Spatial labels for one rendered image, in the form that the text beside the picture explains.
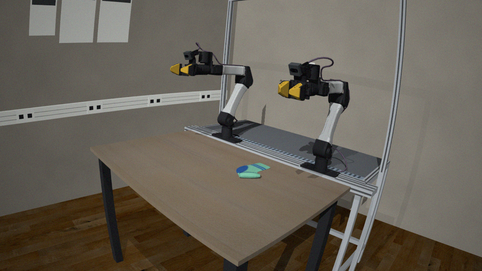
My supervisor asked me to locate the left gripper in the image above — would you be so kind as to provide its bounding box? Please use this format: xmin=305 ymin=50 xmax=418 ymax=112
xmin=278 ymin=80 xmax=312 ymax=101

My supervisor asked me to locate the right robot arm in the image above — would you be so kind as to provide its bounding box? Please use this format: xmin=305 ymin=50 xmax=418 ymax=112
xmin=183 ymin=51 xmax=253 ymax=143

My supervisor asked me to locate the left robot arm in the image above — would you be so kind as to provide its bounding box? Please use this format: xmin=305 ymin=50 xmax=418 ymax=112
xmin=288 ymin=62 xmax=349 ymax=178

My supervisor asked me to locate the green and blue sock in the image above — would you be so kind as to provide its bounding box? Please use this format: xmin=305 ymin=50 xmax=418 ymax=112
xmin=236 ymin=163 xmax=270 ymax=178

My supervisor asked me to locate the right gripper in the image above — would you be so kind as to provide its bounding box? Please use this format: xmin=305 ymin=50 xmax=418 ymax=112
xmin=170 ymin=63 xmax=201 ymax=76

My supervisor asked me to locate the grey slotted aluminium rail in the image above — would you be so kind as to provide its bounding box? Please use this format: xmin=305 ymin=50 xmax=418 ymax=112
xmin=185 ymin=125 xmax=378 ymax=198

